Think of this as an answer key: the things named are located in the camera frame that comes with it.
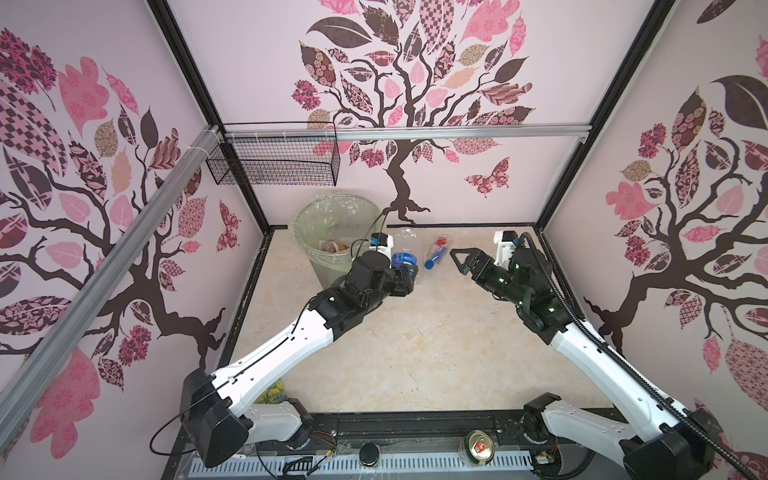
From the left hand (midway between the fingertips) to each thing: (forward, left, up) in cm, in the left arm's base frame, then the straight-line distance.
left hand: (406, 272), depth 73 cm
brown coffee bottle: (+16, +22, -9) cm, 29 cm away
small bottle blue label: (+5, 0, +5) cm, 7 cm away
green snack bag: (-22, +35, -25) cm, 48 cm away
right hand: (+3, -13, +4) cm, 14 cm away
